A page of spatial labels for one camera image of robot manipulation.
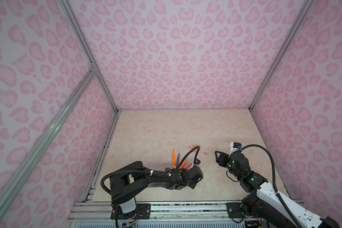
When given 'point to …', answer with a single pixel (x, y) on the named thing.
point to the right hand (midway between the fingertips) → (217, 153)
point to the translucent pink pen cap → (206, 153)
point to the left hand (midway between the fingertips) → (196, 175)
